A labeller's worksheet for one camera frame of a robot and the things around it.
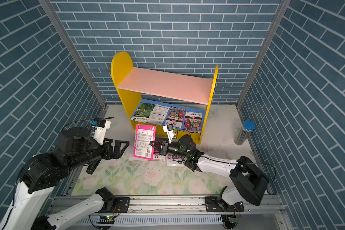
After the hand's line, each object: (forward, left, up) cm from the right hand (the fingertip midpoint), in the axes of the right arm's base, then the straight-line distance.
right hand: (152, 145), depth 69 cm
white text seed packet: (-5, +10, -7) cm, 13 cm away
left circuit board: (-29, +22, -28) cm, 46 cm away
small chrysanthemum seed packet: (+25, -20, -11) cm, 34 cm away
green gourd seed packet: (+30, +14, -10) cm, 34 cm away
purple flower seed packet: (+4, -11, -24) cm, 27 cm away
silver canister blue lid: (+21, -52, -6) cm, 56 cm away
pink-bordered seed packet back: (+5, +5, +2) cm, 7 cm away
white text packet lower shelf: (+29, +4, -11) cm, 32 cm away
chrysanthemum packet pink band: (+28, -9, -10) cm, 31 cm away
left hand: (-5, +9, +10) cm, 14 cm away
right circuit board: (-24, -42, -26) cm, 55 cm away
